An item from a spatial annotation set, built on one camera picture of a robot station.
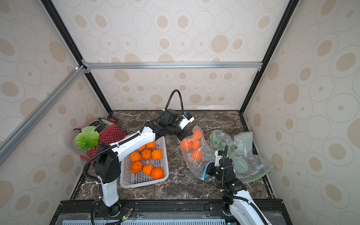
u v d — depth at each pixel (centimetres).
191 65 93
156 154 87
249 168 83
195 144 90
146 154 87
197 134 85
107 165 47
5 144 51
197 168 80
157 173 80
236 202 56
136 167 81
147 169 82
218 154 76
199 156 87
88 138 78
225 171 62
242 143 85
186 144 81
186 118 71
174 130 70
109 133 86
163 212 73
